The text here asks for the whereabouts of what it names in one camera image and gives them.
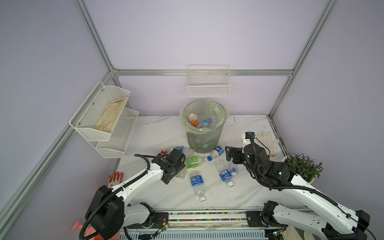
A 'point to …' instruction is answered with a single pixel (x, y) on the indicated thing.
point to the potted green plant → (305, 167)
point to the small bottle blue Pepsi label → (215, 153)
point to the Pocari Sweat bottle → (197, 181)
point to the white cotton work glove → (266, 141)
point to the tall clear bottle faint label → (232, 168)
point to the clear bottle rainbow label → (204, 124)
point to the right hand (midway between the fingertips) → (231, 147)
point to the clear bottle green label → (194, 162)
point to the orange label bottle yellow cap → (192, 117)
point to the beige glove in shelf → (110, 114)
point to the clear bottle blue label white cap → (187, 152)
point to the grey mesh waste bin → (204, 143)
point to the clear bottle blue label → (223, 166)
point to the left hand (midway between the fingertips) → (176, 171)
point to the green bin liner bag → (204, 109)
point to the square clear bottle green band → (182, 173)
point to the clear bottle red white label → (163, 152)
